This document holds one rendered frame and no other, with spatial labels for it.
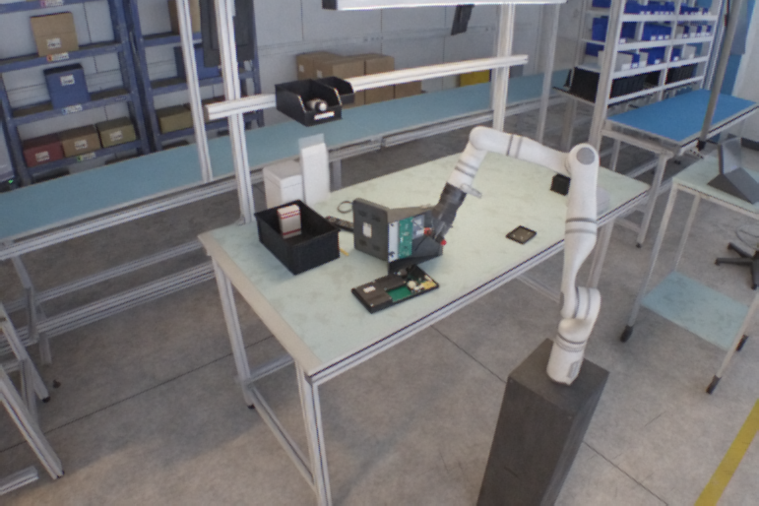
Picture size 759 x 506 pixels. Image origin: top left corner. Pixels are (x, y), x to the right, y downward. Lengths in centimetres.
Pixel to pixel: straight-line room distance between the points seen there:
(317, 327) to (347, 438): 105
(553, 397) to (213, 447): 161
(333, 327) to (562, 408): 72
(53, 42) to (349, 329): 382
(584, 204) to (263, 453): 177
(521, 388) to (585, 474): 99
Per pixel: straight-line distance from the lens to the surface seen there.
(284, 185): 189
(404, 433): 244
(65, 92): 472
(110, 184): 291
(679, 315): 302
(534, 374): 159
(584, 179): 146
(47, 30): 468
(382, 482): 229
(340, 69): 499
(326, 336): 143
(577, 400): 155
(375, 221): 167
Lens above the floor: 196
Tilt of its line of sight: 29 degrees down
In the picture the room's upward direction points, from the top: straight up
